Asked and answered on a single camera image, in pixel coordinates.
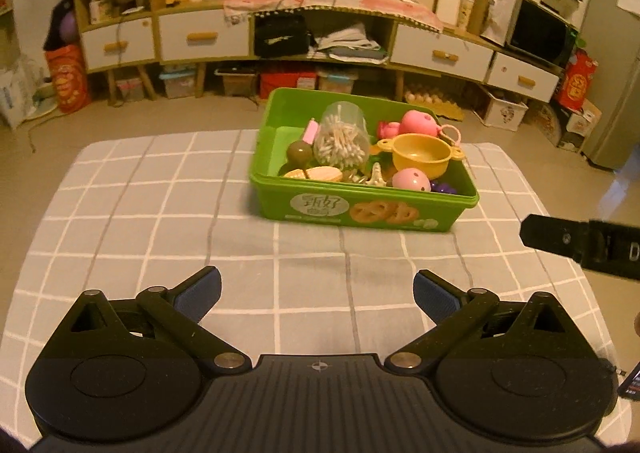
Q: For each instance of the olive brown plastic toy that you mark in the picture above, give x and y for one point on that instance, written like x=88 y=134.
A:
x=300 y=153

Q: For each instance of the yellow toy pot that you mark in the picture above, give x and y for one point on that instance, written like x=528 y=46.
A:
x=420 y=158

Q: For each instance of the orange toy pumpkin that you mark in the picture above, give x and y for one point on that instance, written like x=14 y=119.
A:
x=325 y=174

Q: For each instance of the red pink toy fruit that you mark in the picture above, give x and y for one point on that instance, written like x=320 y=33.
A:
x=387 y=129

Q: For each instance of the clear storage box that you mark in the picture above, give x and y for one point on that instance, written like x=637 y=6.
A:
x=337 y=82

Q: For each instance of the white plastic bag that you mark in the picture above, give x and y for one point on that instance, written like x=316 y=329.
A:
x=17 y=93

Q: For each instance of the smartphone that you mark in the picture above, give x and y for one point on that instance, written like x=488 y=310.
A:
x=631 y=383

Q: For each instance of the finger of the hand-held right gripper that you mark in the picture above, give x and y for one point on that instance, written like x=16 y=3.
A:
x=550 y=235

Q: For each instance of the grey checked blanket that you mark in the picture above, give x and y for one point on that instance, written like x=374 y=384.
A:
x=150 y=213

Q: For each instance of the small pink box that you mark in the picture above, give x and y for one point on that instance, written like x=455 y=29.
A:
x=310 y=132

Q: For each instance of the green plastic bin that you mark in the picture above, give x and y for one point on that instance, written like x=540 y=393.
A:
x=270 y=203

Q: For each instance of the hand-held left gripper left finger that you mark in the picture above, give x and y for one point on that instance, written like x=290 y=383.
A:
x=202 y=290

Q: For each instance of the tall printed cans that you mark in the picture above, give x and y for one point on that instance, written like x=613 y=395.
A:
x=472 y=3

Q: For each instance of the red gift bag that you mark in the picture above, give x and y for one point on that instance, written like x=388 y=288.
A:
x=575 y=80
x=67 y=80

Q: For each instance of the yellow egg tray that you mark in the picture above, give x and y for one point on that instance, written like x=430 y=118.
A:
x=432 y=100

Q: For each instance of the purple ball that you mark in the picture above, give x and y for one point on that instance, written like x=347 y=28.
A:
x=68 y=29

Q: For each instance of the clear box blue lid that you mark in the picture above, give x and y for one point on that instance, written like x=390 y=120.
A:
x=177 y=85

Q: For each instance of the pink white cloth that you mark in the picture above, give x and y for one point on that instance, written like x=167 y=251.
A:
x=370 y=0

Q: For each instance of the pile of folded clothes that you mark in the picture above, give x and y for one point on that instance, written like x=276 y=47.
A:
x=347 y=45

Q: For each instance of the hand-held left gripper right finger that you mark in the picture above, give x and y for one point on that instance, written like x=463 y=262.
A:
x=435 y=295

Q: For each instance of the red box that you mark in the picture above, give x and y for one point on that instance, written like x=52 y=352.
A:
x=287 y=85

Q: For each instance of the white starfish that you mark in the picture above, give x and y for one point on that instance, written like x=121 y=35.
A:
x=377 y=175

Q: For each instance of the clear cotton swab jar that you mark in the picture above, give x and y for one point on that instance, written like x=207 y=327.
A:
x=342 y=138

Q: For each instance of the black microwave oven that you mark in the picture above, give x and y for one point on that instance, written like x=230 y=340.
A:
x=540 y=30

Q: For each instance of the black bag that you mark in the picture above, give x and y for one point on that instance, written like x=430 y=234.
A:
x=280 y=35

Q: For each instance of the dark storage box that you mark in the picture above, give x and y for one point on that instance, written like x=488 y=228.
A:
x=236 y=82

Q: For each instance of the white printed crate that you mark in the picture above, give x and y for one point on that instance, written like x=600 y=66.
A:
x=500 y=110

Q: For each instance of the pink capsule ball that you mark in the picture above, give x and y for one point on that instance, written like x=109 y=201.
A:
x=410 y=179

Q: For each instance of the grey refrigerator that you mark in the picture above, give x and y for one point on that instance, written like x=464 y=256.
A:
x=615 y=83

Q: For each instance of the purple toy grapes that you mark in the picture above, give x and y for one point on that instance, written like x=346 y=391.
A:
x=444 y=187

